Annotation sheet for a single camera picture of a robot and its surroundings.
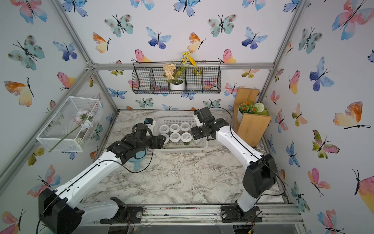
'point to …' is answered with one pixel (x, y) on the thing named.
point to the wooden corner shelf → (252, 126)
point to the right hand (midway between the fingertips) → (199, 129)
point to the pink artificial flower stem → (84, 119)
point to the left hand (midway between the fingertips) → (160, 136)
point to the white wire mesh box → (70, 128)
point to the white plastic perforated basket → (171, 146)
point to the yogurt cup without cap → (196, 141)
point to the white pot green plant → (249, 107)
